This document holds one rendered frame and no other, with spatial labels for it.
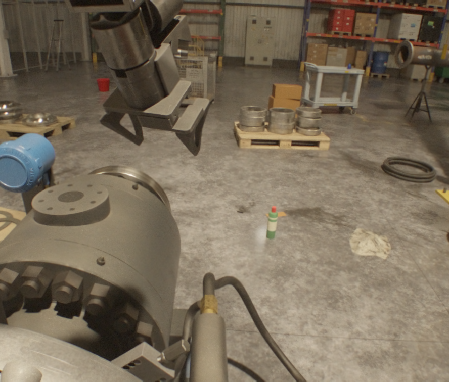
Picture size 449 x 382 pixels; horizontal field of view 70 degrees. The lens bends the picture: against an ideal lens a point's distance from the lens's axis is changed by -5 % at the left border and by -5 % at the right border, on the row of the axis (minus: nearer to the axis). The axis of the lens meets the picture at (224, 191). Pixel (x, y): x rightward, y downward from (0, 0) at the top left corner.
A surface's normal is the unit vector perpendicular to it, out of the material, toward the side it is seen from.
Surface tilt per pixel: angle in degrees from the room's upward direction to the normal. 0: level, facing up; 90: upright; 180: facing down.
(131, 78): 116
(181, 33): 90
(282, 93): 90
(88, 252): 22
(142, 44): 98
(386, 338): 0
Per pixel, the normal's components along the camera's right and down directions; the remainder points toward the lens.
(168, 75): 0.92, 0.20
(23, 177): 0.04, 0.44
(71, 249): 0.25, -0.87
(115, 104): -0.15, -0.58
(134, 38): 0.65, 0.54
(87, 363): 0.61, -0.72
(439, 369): 0.04, -0.90
